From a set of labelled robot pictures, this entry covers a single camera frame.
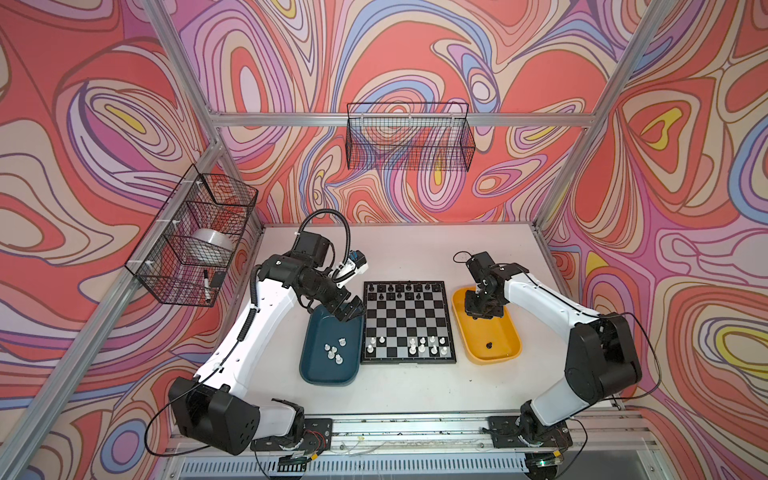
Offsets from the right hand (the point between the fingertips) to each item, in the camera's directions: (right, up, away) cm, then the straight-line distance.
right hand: (477, 318), depth 88 cm
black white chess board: (-21, -2, +3) cm, 21 cm away
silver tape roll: (-71, +24, -14) cm, 76 cm away
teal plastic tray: (-43, -9, -1) cm, 44 cm away
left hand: (-35, +9, -13) cm, 38 cm away
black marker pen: (-71, +11, -15) cm, 74 cm away
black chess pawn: (+4, -8, +1) cm, 9 cm away
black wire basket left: (-74, +21, -17) cm, 79 cm away
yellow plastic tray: (+3, -7, +1) cm, 8 cm away
